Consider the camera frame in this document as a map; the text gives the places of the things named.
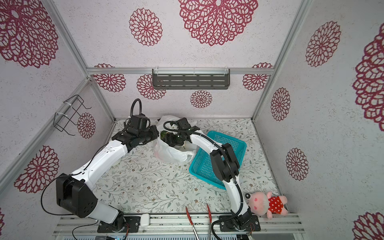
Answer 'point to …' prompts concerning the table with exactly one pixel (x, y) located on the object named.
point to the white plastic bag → (167, 153)
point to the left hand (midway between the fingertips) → (159, 132)
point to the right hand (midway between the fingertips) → (164, 140)
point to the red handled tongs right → (210, 222)
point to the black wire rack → (60, 120)
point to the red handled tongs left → (192, 223)
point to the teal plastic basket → (202, 165)
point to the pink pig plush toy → (260, 204)
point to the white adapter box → (144, 220)
